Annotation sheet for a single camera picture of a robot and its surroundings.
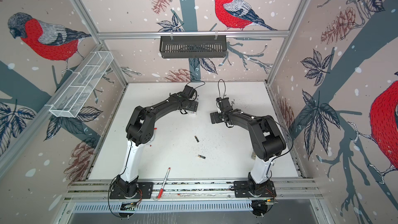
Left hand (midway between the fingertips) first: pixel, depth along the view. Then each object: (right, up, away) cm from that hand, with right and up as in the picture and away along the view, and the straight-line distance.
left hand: (191, 104), depth 101 cm
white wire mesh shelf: (-55, +6, -28) cm, 62 cm away
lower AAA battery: (+6, -28, -17) cm, 33 cm away
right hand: (+18, -8, -3) cm, 20 cm away
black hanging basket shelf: (+1, +40, +5) cm, 40 cm away
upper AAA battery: (+4, -20, -11) cm, 23 cm away
